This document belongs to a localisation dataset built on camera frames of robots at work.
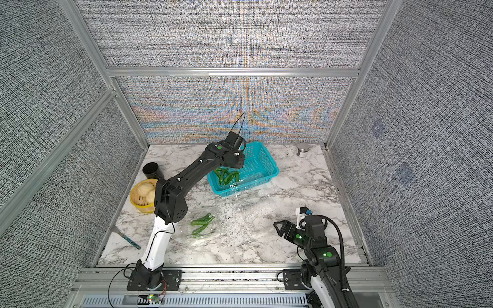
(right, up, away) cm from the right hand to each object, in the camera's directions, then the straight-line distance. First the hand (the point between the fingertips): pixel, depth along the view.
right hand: (280, 222), depth 80 cm
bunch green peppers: (-33, -2, +6) cm, 34 cm away
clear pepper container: (-33, -6, +6) cm, 34 cm away
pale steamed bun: (-63, +12, +12) cm, 66 cm away
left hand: (-15, +26, +13) cm, 33 cm away
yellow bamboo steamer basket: (-65, +6, +12) cm, 67 cm away
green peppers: (-25, +17, +21) cm, 37 cm away
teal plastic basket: (-7, +22, +29) cm, 38 cm away
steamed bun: (-60, +9, +11) cm, 61 cm away
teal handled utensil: (-66, -8, +3) cm, 67 cm away
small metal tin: (+19, +33, +31) cm, 49 cm away
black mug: (-64, +21, +19) cm, 70 cm away
